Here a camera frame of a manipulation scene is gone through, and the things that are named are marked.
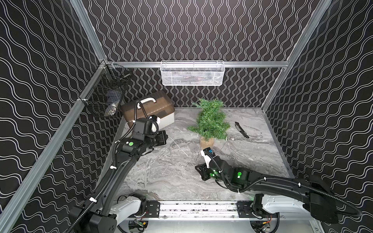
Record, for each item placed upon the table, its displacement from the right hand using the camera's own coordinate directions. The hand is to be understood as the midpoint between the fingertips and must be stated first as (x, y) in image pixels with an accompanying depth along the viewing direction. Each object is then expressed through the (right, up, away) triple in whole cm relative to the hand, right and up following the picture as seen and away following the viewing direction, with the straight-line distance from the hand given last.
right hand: (196, 166), depth 76 cm
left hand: (-15, +18, -3) cm, 23 cm away
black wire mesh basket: (-59, +40, +17) cm, 73 cm away
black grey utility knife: (+35, +18, +30) cm, 49 cm away
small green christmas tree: (+8, +22, -1) cm, 24 cm away
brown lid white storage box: (-25, +35, +21) cm, 48 cm away
